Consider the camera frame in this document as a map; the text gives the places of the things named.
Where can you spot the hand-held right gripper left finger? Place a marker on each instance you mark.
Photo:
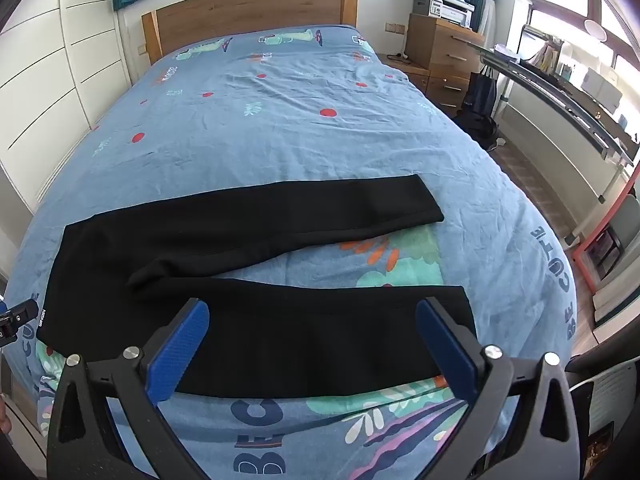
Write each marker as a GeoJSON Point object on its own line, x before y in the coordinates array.
{"type": "Point", "coordinates": [181, 347]}

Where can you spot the white box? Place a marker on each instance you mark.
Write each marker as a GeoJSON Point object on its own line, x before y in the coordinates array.
{"type": "Point", "coordinates": [602, 87]}

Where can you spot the black backpack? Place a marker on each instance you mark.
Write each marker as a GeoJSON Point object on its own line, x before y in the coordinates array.
{"type": "Point", "coordinates": [477, 127]}

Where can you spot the wooden headboard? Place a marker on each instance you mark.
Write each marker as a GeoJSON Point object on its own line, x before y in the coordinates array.
{"type": "Point", "coordinates": [250, 15]}

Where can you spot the glass desk with metal frame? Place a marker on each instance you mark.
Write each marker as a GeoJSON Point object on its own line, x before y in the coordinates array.
{"type": "Point", "coordinates": [575, 105]}

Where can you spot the wooden chest of drawers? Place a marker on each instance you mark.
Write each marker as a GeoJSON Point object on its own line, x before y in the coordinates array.
{"type": "Point", "coordinates": [450, 45]}

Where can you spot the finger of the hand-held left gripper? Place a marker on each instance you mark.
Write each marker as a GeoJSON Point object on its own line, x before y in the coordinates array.
{"type": "Point", "coordinates": [20, 317]}

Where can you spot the white printer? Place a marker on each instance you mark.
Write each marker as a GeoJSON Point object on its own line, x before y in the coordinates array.
{"type": "Point", "coordinates": [445, 7]}

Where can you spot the red metal frame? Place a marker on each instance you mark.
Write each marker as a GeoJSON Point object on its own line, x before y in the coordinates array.
{"type": "Point", "coordinates": [607, 215]}

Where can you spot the round white lamp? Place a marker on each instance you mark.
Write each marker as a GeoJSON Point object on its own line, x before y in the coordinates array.
{"type": "Point", "coordinates": [596, 30]}

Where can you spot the white wardrobe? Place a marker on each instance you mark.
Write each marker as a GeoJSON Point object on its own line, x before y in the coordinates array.
{"type": "Point", "coordinates": [50, 85]}

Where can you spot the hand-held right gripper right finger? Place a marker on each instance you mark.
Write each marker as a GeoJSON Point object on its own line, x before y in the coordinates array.
{"type": "Point", "coordinates": [445, 350]}

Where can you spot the wall socket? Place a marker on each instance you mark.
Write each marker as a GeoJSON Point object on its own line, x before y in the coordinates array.
{"type": "Point", "coordinates": [394, 27]}

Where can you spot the blue printed bed sheet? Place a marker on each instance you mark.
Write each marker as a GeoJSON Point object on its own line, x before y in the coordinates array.
{"type": "Point", "coordinates": [300, 135]}

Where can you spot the wooden nightstand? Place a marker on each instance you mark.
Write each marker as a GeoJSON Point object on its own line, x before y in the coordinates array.
{"type": "Point", "coordinates": [410, 72]}

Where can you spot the black pants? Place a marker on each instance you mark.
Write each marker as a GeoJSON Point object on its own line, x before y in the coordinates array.
{"type": "Point", "coordinates": [300, 330]}

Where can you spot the dark tote bag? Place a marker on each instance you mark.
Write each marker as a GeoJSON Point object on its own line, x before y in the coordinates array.
{"type": "Point", "coordinates": [482, 90]}

